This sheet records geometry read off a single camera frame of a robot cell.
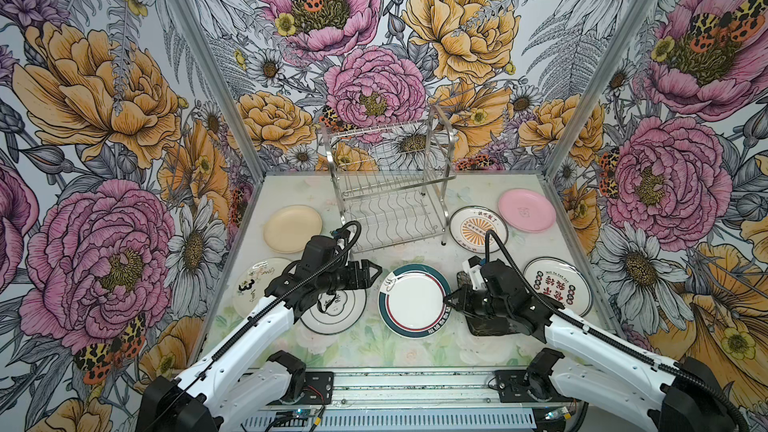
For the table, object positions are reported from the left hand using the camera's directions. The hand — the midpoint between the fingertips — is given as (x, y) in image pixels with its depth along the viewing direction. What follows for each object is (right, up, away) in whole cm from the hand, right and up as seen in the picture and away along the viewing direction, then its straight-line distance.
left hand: (369, 280), depth 79 cm
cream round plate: (-30, +11, +26) cm, 41 cm away
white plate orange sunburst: (+33, +11, +27) cm, 44 cm away
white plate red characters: (+57, -4, +14) cm, 59 cm away
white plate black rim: (-8, -11, +7) cm, 16 cm away
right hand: (+20, -8, 0) cm, 21 cm away
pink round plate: (+55, +17, +32) cm, 66 cm away
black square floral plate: (+31, -14, +5) cm, 35 cm away
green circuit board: (-15, -29, -7) cm, 34 cm away
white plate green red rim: (+11, -7, +4) cm, 14 cm away
